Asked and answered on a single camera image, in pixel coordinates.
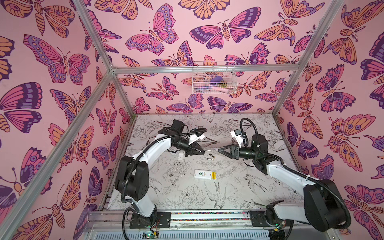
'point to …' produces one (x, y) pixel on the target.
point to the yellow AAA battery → (213, 175)
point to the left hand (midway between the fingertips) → (203, 151)
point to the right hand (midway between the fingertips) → (220, 149)
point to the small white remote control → (206, 174)
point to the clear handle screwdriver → (216, 149)
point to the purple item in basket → (217, 79)
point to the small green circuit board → (149, 235)
